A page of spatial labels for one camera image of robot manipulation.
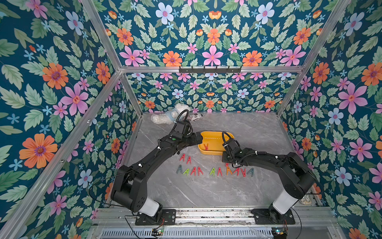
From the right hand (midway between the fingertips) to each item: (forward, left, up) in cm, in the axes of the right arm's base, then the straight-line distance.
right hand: (224, 156), depth 94 cm
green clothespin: (-10, +24, -1) cm, 26 cm away
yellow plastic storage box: (+13, +7, -2) cm, 15 cm away
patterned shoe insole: (-24, -41, 0) cm, 47 cm away
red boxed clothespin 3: (-9, -11, -2) cm, 15 cm away
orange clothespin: (-8, -2, 0) cm, 9 cm away
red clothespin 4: (-9, +4, -1) cm, 10 cm away
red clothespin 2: (-10, +19, -1) cm, 22 cm away
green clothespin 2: (-9, +8, -1) cm, 12 cm away
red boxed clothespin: (0, +27, -2) cm, 27 cm away
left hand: (+4, +16, +15) cm, 22 cm away
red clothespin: (+7, +12, 0) cm, 14 cm away
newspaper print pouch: (+33, +22, +2) cm, 39 cm away
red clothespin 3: (-9, +16, -1) cm, 18 cm away
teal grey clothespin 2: (-8, -16, -2) cm, 18 cm away
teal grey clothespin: (-8, +28, -2) cm, 29 cm away
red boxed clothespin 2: (-2, +22, -1) cm, 23 cm away
